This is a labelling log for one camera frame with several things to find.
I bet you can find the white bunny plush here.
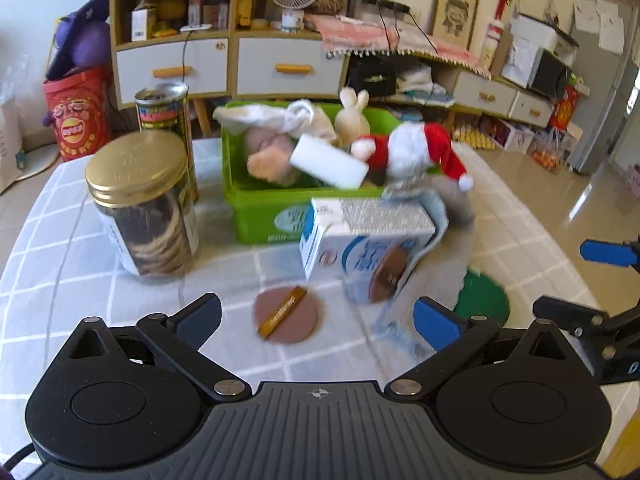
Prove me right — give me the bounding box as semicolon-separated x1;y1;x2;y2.
334;87;373;148

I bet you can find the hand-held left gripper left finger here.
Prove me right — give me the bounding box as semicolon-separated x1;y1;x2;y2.
69;293;252;402

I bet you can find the black bag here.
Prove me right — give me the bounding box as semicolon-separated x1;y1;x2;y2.
346;55;398;98

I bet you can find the bag of oranges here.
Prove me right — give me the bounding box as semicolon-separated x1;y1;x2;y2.
531;132;564;172

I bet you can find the green knitted pad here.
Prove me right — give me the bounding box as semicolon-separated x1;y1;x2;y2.
452;267;511;329

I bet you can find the tall printed metal can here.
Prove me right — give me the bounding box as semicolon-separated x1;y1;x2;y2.
135;81;200;204

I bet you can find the low wooden side cabinet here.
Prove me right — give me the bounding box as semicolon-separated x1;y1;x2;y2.
350;52;556;129

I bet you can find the black microwave oven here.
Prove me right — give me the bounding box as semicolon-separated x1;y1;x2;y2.
530;50;574;99

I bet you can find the framed cartoon picture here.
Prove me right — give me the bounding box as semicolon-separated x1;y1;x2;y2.
431;0;480;52

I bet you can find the white drawer with yellow handle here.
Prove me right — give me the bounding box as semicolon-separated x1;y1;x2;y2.
116;37;230;104
236;36;346;99

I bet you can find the pile of yellow packets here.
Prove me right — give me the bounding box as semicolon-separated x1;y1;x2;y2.
452;125;494;151

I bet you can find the white sponge block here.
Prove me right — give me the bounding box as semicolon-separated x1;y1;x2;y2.
289;134;370;191

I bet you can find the pink fringed cloth runner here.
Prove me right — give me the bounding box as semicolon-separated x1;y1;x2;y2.
305;14;493;79

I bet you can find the white milk carton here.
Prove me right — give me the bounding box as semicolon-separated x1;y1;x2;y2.
299;196;436;286

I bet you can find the grey checked tablecloth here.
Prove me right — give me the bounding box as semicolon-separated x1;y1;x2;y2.
0;135;628;413

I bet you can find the brown round pouch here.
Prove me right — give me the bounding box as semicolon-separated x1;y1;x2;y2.
369;246;408;305
252;284;321;345

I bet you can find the pink plush toy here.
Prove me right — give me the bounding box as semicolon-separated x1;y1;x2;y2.
246;126;301;187

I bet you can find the black power strip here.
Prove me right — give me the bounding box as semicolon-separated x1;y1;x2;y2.
361;0;412;14

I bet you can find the glass jar with gold lid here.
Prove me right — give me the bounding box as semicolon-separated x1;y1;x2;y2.
84;131;201;287

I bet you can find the red printed bucket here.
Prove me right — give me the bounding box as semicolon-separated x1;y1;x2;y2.
42;67;113;162

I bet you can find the purple plush toy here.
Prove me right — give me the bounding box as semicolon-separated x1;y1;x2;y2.
45;0;113;81

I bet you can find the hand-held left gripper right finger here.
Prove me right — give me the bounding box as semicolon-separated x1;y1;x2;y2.
384;296;572;402

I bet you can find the white cardboard box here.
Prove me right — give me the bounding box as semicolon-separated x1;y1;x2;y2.
502;14;559;87

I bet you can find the silver refrigerator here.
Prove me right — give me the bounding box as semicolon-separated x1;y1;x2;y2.
570;0;640;177

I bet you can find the white thin cloth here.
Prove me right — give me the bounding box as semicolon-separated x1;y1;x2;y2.
212;100;338;143

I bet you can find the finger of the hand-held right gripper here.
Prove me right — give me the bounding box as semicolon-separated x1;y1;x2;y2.
532;296;618;342
580;240;640;268

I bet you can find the small white drawer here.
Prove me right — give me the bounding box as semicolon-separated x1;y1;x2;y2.
511;91;554;129
457;71;518;117

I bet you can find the green plastic bin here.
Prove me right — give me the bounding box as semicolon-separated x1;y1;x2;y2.
221;101;401;245

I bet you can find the small white carton box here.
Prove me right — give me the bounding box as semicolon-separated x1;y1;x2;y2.
131;7;157;42

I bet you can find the wooden cabinet with shelves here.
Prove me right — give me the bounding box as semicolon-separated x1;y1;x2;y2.
110;0;351;133

